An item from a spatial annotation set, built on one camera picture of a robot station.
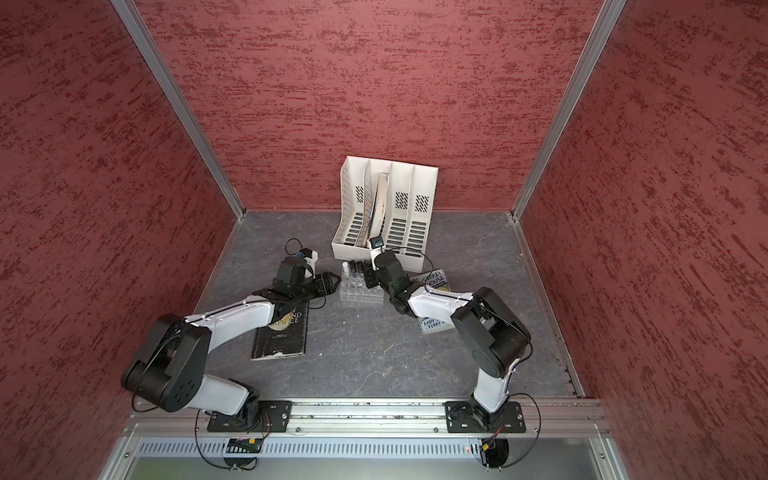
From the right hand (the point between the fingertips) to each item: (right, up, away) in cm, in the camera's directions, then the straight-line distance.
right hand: (369, 264), depth 92 cm
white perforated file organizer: (+14, +23, +18) cm, 32 cm away
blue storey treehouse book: (+22, -5, +5) cm, 23 cm away
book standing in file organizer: (+3, +15, -2) cm, 16 cm away
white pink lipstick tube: (-8, -2, +3) cm, 9 cm away
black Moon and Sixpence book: (-24, -20, -6) cm, 32 cm away
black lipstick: (-3, -1, +3) cm, 4 cm away
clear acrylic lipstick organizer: (-6, -8, +5) cm, 11 cm away
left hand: (-11, -6, -1) cm, 13 cm away
